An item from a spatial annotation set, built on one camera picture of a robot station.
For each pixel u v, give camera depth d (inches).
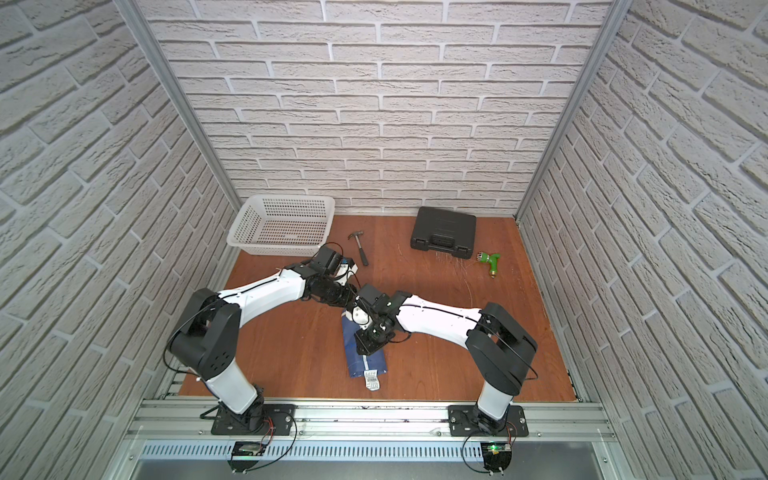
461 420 29.0
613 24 27.8
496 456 27.6
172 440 28.6
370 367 30.9
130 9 27.1
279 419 29.0
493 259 41.1
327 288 29.8
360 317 30.1
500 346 17.7
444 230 46.0
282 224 49.6
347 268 32.7
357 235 44.2
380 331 27.4
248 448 27.5
